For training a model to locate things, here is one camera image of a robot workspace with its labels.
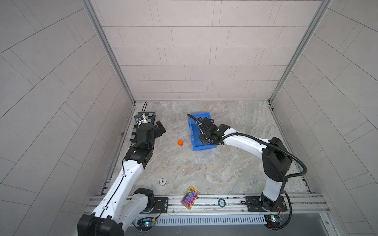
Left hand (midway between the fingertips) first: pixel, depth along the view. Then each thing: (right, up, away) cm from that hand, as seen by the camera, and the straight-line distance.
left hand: (156, 122), depth 79 cm
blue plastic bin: (+22, -14, +8) cm, 27 cm away
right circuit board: (+57, -45, -11) cm, 74 cm away
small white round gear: (+3, -32, 0) cm, 32 cm away
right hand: (+26, -9, +11) cm, 30 cm away
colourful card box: (+19, -37, -6) cm, 42 cm away
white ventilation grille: (+28, -45, -11) cm, 54 cm away
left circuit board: (-1, -44, -14) cm, 47 cm away
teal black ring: (+34, -40, -6) cm, 53 cm away
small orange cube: (+11, -14, +13) cm, 22 cm away
